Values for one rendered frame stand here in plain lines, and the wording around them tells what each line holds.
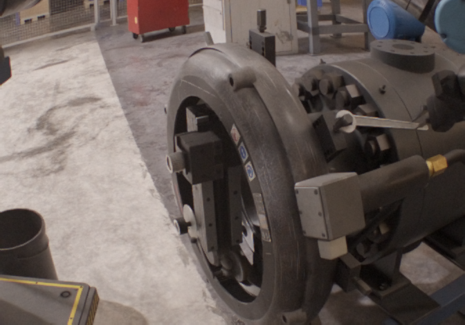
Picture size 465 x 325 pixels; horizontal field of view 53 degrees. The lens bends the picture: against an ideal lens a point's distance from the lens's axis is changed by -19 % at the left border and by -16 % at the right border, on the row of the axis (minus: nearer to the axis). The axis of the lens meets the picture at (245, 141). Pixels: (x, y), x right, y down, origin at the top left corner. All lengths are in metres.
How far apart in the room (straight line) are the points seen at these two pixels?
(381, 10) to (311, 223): 0.95
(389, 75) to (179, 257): 1.23
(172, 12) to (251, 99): 5.60
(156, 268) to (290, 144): 1.26
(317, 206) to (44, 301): 0.92
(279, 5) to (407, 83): 3.89
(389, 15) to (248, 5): 3.46
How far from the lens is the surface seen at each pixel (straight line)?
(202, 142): 1.19
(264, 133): 1.03
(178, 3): 6.66
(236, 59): 1.15
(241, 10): 5.08
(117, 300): 2.02
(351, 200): 0.95
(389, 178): 1.02
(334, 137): 1.03
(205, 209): 1.36
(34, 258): 1.82
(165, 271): 2.15
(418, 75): 1.46
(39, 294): 1.59
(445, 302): 1.56
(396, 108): 1.31
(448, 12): 0.69
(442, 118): 1.01
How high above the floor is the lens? 1.25
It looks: 22 degrees down
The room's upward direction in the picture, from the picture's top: 3 degrees counter-clockwise
